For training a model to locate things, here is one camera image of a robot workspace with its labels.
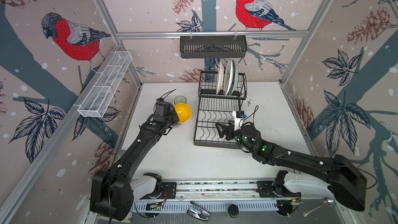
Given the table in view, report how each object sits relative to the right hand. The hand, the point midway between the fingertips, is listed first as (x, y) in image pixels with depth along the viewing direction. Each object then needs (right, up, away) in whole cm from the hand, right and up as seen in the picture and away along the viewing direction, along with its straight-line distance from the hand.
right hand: (220, 124), depth 78 cm
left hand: (-25, +5, +5) cm, 26 cm away
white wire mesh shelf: (-60, +11, -8) cm, 61 cm away
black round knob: (+3, -31, -17) cm, 36 cm away
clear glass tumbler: (-32, +12, +24) cm, 42 cm away
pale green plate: (+8, +24, -3) cm, 25 cm away
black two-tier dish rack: (+1, +16, +7) cm, 17 cm away
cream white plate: (0, +24, 0) cm, 24 cm away
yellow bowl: (-20, +6, +8) cm, 22 cm away
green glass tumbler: (-25, +12, +24) cm, 37 cm away
